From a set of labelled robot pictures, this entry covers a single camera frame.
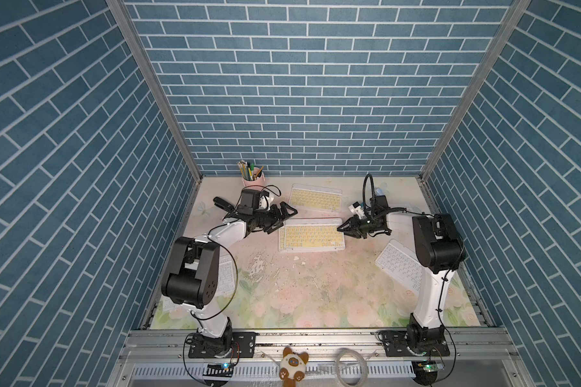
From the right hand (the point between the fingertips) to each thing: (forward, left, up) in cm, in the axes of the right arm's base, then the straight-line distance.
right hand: (342, 230), depth 98 cm
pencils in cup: (+20, +42, +12) cm, 48 cm away
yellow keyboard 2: (-3, +14, 0) cm, 14 cm away
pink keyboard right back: (-11, -15, +23) cm, 30 cm away
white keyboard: (-24, +42, -2) cm, 49 cm away
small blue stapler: (+23, -18, 0) cm, 29 cm away
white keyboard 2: (-12, -23, -3) cm, 26 cm away
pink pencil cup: (+19, +38, +6) cm, 43 cm away
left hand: (-3, +19, +11) cm, 22 cm away
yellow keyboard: (+19, +12, -1) cm, 22 cm away
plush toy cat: (-47, +15, 0) cm, 50 cm away
